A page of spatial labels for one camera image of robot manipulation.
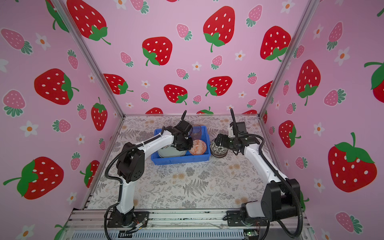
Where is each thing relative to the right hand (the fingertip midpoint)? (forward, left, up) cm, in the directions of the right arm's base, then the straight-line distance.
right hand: (221, 141), depth 85 cm
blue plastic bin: (-9, +38, -14) cm, 42 cm away
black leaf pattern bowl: (0, +1, -11) cm, 11 cm away
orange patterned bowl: (+2, +13, -12) cm, 18 cm away
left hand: (0, +17, -9) cm, 19 cm away
